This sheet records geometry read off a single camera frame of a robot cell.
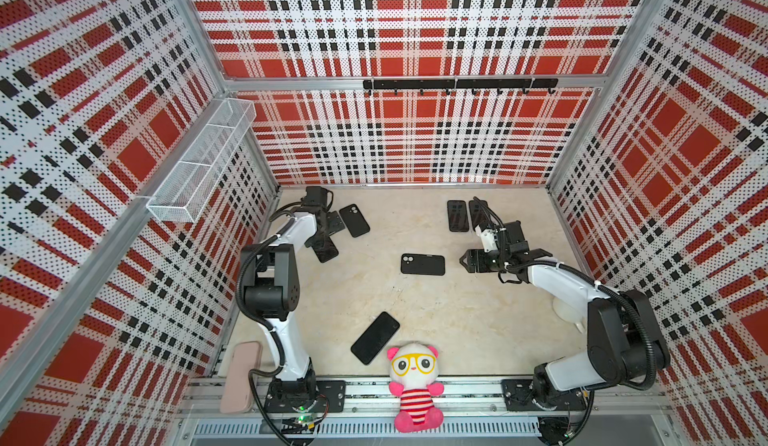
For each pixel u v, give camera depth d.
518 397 0.73
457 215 1.14
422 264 0.99
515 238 0.72
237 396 0.73
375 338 0.84
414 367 0.72
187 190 0.92
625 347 0.44
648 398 0.75
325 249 1.06
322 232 0.85
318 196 0.80
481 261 0.80
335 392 0.73
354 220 1.13
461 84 0.90
